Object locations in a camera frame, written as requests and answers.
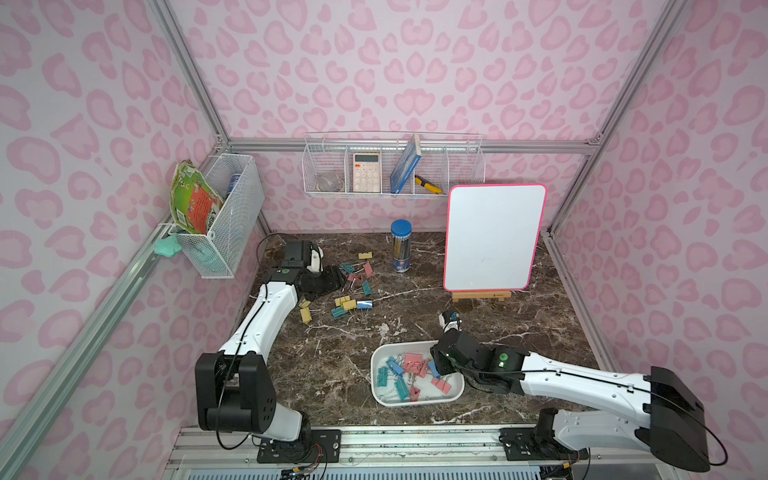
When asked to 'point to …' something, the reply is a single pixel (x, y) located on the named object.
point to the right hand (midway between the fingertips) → (434, 351)
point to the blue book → (406, 167)
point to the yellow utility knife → (427, 184)
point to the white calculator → (366, 172)
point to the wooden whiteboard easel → (481, 294)
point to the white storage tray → (405, 373)
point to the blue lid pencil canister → (400, 230)
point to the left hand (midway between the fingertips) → (336, 276)
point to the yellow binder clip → (365, 255)
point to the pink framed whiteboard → (492, 233)
